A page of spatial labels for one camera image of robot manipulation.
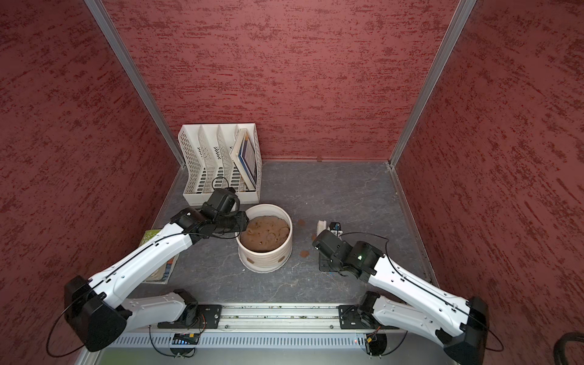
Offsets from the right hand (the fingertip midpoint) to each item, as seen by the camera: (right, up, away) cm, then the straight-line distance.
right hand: (326, 264), depth 75 cm
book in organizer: (-32, +40, +17) cm, 54 cm away
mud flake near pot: (-7, -1, +15) cm, 16 cm away
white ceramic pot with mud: (-21, +5, +4) cm, 22 cm away
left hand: (-30, +12, +4) cm, 32 cm away
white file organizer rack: (-50, +41, +39) cm, 76 cm away
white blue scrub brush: (-1, +12, +6) cm, 13 cm away
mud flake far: (-8, +10, +23) cm, 26 cm away
